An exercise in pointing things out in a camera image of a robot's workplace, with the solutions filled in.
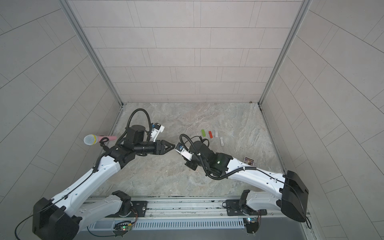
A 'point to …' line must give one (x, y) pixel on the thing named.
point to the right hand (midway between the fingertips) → (184, 154)
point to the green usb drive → (203, 132)
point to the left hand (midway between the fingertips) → (174, 147)
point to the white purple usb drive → (222, 141)
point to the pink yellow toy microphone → (91, 139)
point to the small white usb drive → (216, 134)
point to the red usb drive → (210, 134)
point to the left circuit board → (121, 228)
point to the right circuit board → (252, 224)
